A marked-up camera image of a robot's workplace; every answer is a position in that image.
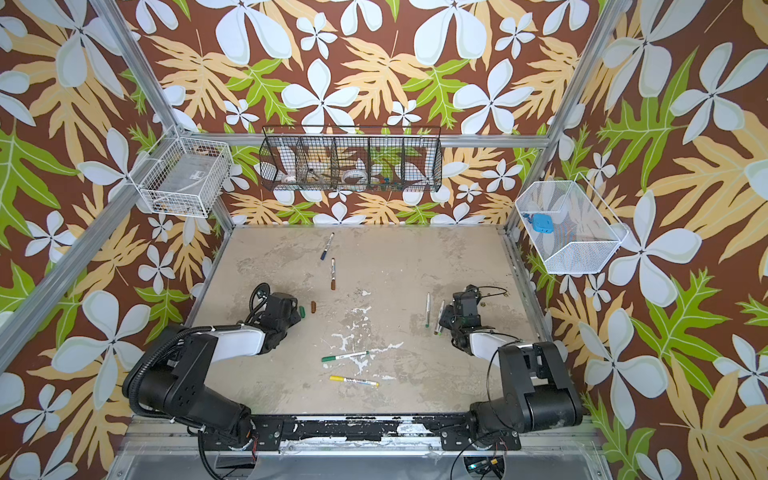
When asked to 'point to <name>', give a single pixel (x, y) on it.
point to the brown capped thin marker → (333, 273)
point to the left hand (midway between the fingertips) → (288, 306)
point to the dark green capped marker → (428, 305)
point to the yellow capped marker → (345, 379)
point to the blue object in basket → (542, 223)
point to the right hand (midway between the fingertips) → (448, 310)
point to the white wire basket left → (184, 175)
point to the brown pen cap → (313, 307)
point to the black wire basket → (381, 158)
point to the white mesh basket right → (586, 232)
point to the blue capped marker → (327, 246)
